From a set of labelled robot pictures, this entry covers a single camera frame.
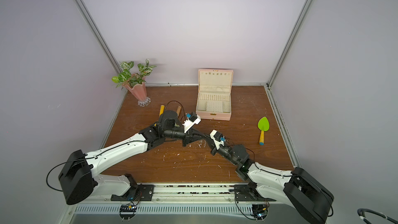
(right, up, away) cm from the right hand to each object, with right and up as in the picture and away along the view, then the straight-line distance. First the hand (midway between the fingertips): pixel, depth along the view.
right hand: (206, 131), depth 73 cm
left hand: (-1, -2, -3) cm, 4 cm away
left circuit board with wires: (-38, -38, -1) cm, 53 cm away
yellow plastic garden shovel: (-30, +6, +30) cm, 43 cm away
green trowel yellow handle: (+37, -1, +25) cm, 45 cm away
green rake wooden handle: (-19, +8, +34) cm, 39 cm away
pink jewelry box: (+6, +16, +31) cm, 35 cm away
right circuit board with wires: (+25, -37, -2) cm, 45 cm away
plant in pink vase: (-44, +26, +22) cm, 56 cm away
